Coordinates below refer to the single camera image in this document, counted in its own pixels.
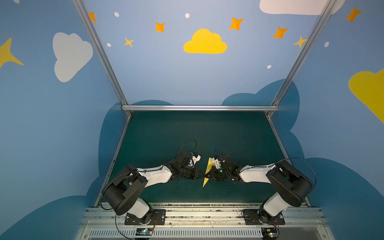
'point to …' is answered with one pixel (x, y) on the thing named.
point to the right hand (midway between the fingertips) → (205, 175)
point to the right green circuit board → (269, 233)
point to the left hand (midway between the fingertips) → (205, 177)
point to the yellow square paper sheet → (210, 164)
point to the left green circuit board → (145, 231)
